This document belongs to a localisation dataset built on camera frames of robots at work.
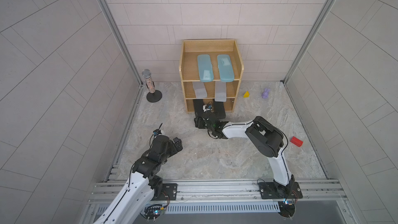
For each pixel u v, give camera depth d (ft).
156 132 2.37
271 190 2.19
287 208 2.21
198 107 2.92
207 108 2.79
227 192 2.38
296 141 2.78
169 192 2.33
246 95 3.56
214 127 2.43
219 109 3.24
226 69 2.75
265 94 3.45
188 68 2.72
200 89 2.93
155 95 3.53
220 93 2.90
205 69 2.58
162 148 2.00
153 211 2.22
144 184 1.67
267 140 1.70
